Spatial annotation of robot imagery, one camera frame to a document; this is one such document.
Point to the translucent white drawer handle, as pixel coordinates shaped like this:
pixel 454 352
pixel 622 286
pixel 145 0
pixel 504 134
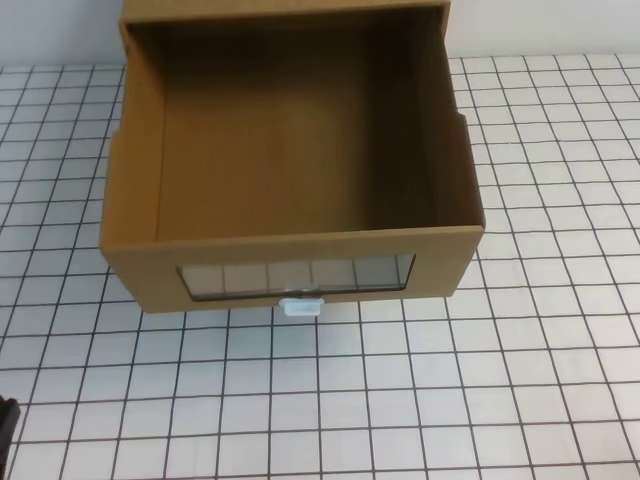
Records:
pixel 301 307

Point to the brown cardboard shoebox drawer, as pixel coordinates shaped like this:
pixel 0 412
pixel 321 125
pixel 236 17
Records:
pixel 290 156

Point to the upper brown shoebox outer shell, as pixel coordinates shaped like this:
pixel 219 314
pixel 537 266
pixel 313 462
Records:
pixel 143 12

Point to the black object at lower left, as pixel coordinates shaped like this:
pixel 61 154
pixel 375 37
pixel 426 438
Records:
pixel 9 416

